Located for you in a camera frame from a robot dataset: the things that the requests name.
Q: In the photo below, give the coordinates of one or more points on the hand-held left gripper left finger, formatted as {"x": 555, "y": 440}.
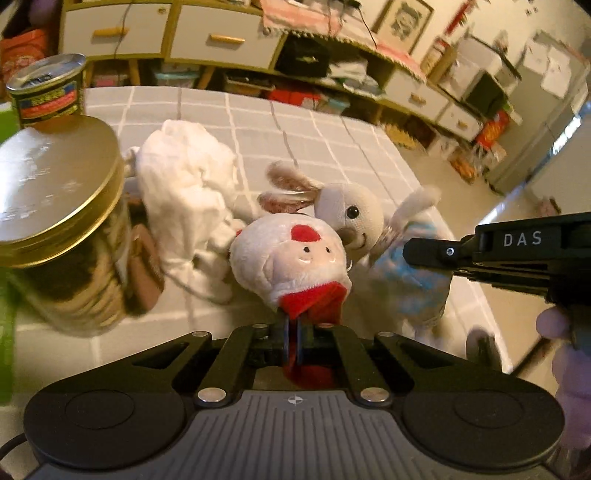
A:
{"x": 286, "y": 341}

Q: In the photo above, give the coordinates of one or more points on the small tin can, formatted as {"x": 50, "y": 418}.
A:
{"x": 46, "y": 99}

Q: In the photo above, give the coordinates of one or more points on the low yellow-green cabinet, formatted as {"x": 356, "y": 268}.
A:
{"x": 376, "y": 74}

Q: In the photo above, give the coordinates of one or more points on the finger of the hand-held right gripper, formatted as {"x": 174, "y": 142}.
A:
{"x": 434, "y": 251}

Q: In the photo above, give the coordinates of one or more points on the pile of folded clothes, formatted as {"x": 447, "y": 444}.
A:
{"x": 355, "y": 76}

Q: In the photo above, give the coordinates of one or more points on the yellow-green shelf cabinet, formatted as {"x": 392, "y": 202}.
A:
{"x": 174, "y": 32}

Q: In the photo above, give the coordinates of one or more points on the framed cartoon picture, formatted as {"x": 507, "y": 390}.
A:
{"x": 404, "y": 23}

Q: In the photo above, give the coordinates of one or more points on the white low cabinet drawer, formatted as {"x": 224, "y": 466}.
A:
{"x": 455, "y": 117}
{"x": 406, "y": 87}

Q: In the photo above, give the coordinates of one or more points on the white santa plush toy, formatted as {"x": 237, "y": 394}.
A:
{"x": 277, "y": 258}

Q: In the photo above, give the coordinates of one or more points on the person's right hand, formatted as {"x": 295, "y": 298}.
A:
{"x": 572, "y": 392}

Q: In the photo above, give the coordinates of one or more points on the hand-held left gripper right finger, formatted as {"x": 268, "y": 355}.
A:
{"x": 300, "y": 344}

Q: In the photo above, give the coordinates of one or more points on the pink fringed cloth runner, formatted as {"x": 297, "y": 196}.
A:
{"x": 300, "y": 16}

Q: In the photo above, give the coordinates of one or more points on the beige bunny plush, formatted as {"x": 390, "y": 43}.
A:
{"x": 355, "y": 207}

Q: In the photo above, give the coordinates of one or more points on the clear storage box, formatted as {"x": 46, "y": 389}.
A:
{"x": 178, "y": 78}

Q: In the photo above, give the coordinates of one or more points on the white cloth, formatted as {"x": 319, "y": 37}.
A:
{"x": 184, "y": 175}

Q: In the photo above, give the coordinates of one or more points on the egg tray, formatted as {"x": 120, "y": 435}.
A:
{"x": 399, "y": 134}

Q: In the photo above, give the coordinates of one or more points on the red storage box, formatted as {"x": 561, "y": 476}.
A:
{"x": 295, "y": 98}

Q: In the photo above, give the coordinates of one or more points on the white refrigerator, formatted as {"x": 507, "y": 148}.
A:
{"x": 545, "y": 115}

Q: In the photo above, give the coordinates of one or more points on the large jar with gold lid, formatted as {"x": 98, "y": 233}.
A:
{"x": 55, "y": 184}

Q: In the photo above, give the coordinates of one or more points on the yellow red carton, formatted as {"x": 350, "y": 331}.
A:
{"x": 436, "y": 57}

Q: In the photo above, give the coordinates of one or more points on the black box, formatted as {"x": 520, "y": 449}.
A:
{"x": 302, "y": 57}

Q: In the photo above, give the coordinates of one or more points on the brown round object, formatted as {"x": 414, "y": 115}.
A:
{"x": 145, "y": 272}

